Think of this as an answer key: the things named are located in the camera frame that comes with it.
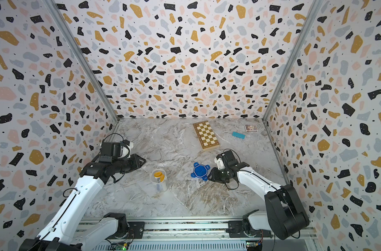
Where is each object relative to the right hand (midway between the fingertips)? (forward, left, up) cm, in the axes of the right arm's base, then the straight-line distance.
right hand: (210, 178), depth 86 cm
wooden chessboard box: (+33, +3, -3) cm, 33 cm away
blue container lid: (+7, +6, -5) cm, 11 cm away
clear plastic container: (-6, +25, +2) cm, 26 cm away
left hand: (+2, +32, +15) cm, 35 cm away
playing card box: (+43, -31, -5) cm, 53 cm away
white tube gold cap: (-2, +27, +7) cm, 28 cm away
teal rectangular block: (+36, -21, -6) cm, 42 cm away
